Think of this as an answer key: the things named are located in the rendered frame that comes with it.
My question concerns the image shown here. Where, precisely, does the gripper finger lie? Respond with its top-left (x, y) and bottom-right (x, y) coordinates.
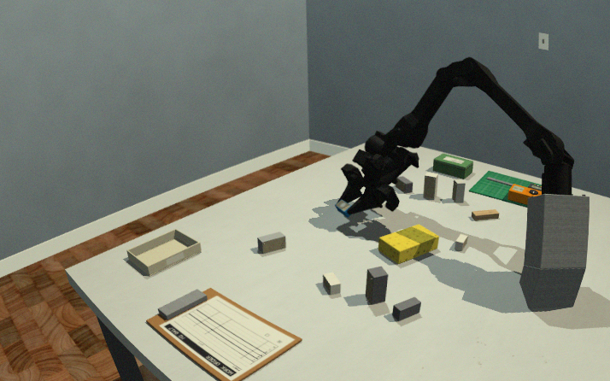
top-left (338, 174), bottom-right (362, 203)
top-left (347, 185), bottom-right (383, 214)

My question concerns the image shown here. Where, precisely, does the green cutting mat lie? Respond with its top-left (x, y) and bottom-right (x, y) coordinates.
top-left (469, 171), bottom-right (542, 207)

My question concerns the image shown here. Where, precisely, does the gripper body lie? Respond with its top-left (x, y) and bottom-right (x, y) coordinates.
top-left (341, 158), bottom-right (399, 212)

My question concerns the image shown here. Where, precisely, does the blue block with black rectangular mark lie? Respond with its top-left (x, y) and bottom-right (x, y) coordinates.
top-left (335, 199), bottom-right (351, 217)

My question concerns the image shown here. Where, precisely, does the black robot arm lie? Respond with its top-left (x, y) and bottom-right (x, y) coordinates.
top-left (352, 57), bottom-right (574, 195)

